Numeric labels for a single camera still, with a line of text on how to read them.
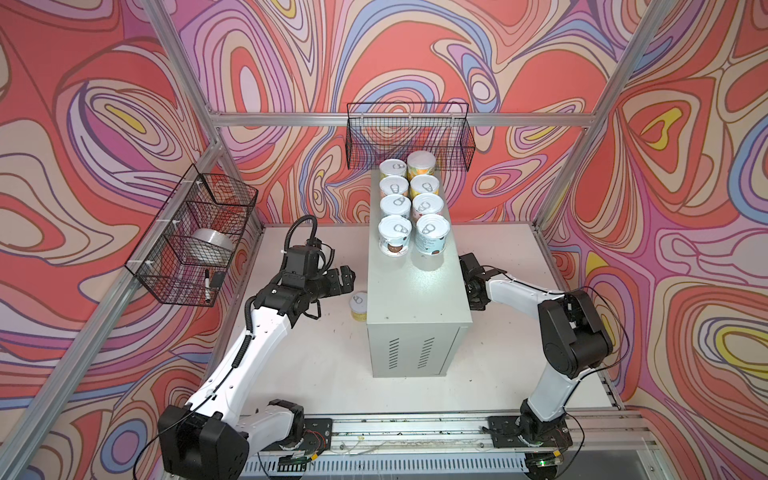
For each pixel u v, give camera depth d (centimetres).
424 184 74
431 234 64
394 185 73
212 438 37
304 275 58
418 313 57
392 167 78
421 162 76
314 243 67
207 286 72
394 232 64
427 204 69
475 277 72
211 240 73
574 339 49
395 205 69
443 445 73
